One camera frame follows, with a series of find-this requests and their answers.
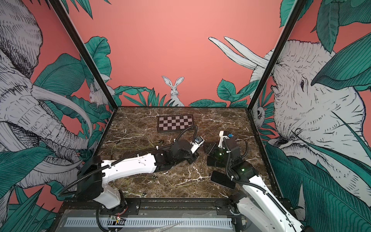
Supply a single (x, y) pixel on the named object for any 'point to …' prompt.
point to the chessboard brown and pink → (174, 123)
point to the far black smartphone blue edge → (209, 148)
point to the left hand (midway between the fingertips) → (199, 146)
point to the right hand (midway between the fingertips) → (202, 141)
